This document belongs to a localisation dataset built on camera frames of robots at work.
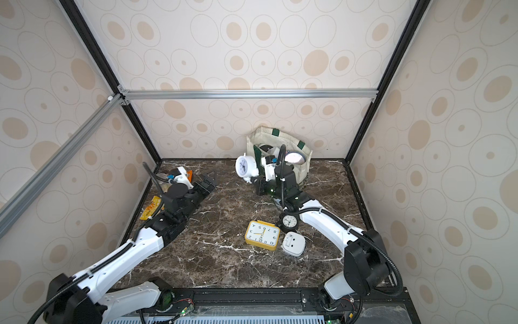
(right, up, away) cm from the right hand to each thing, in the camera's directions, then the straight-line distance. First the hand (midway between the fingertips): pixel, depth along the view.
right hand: (261, 176), depth 80 cm
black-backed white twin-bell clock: (+2, +16, +29) cm, 33 cm away
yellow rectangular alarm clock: (+1, -25, +7) cm, 26 cm away
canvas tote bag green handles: (+7, +20, +26) cm, 34 cm away
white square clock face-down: (+14, -28, +3) cm, 32 cm away
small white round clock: (-6, +3, -4) cm, 7 cm away
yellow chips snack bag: (-53, -15, +17) cm, 58 cm away
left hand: (-16, +1, -7) cm, 17 cm away
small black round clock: (+12, -21, +10) cm, 26 cm away
